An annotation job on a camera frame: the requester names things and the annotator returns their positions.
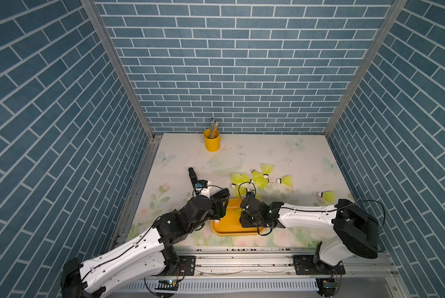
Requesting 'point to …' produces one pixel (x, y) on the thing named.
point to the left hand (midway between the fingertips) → (228, 204)
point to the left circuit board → (169, 285)
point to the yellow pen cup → (212, 144)
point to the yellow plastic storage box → (230, 225)
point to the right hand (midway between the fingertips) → (242, 221)
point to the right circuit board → (330, 285)
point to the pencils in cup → (214, 128)
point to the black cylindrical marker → (193, 176)
